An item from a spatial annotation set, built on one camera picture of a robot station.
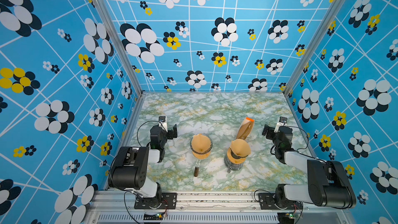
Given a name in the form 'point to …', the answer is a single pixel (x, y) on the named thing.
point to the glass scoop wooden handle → (196, 169)
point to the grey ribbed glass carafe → (231, 166)
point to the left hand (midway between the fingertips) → (168, 123)
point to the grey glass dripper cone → (208, 151)
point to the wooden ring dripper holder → (234, 160)
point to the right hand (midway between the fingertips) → (275, 126)
